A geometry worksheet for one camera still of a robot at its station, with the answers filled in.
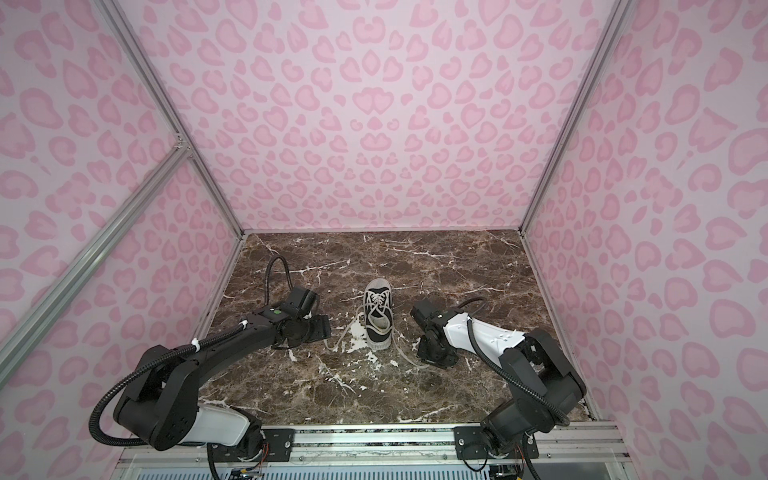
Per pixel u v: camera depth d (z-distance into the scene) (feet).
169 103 2.76
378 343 2.82
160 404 1.39
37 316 1.76
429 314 2.36
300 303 2.32
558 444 2.42
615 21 2.31
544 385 1.42
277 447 2.39
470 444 2.40
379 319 3.02
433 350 2.44
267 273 3.50
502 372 1.42
